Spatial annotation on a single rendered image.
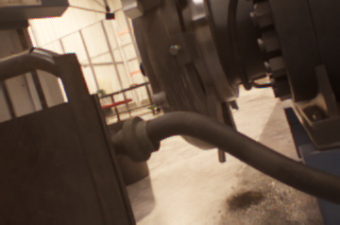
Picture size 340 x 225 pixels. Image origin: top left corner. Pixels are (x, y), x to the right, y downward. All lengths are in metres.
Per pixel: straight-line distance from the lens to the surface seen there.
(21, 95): 1.67
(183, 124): 0.36
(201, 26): 0.95
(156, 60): 0.82
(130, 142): 0.37
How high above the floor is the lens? 0.48
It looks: 1 degrees down
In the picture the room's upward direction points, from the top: 17 degrees counter-clockwise
